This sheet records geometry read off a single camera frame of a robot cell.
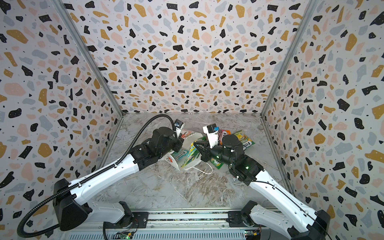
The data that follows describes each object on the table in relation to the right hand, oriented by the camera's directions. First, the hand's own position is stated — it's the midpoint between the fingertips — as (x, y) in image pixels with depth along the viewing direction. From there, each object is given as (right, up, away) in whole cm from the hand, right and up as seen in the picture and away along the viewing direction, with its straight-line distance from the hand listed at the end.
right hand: (192, 142), depth 63 cm
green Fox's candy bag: (+14, -16, +31) cm, 38 cm away
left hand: (-6, +4, +11) cm, 13 cm away
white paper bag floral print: (-2, +1, +13) cm, 13 cm away
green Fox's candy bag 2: (0, -6, +3) cm, 7 cm away
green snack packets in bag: (-8, -10, +27) cm, 30 cm away
